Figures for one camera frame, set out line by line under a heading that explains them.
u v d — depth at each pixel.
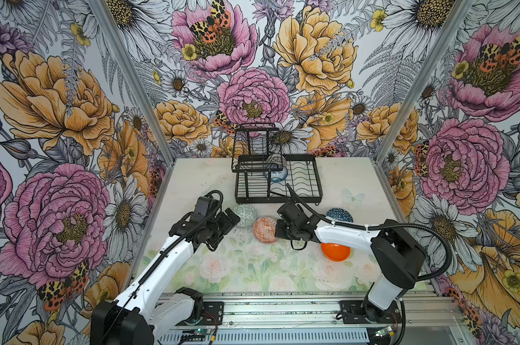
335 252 0.85
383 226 0.50
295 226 0.68
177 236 0.53
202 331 0.71
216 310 0.74
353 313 0.73
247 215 0.97
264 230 0.91
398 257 0.46
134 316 0.39
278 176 1.12
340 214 0.97
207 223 0.61
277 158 1.15
